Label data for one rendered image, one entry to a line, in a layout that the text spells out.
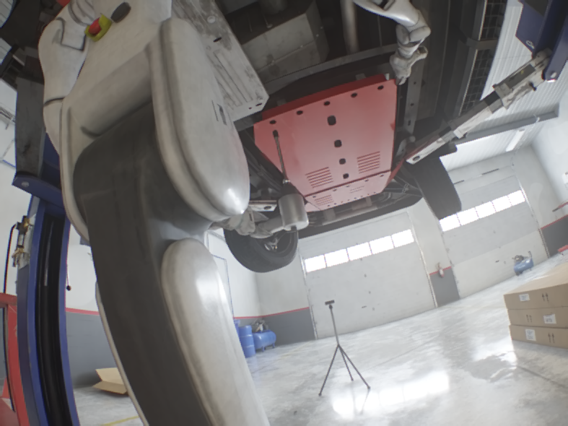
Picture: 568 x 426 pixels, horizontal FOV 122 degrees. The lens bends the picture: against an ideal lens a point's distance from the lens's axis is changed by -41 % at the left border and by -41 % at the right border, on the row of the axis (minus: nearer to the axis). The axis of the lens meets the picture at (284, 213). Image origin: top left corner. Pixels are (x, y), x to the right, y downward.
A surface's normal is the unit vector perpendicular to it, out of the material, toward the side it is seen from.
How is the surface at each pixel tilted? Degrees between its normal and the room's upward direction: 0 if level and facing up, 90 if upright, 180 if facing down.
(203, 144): 98
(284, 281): 90
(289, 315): 90
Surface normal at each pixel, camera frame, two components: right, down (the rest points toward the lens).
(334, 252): -0.32, -0.33
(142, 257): -0.23, -0.06
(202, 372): 0.74, -0.27
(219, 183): 0.91, -0.05
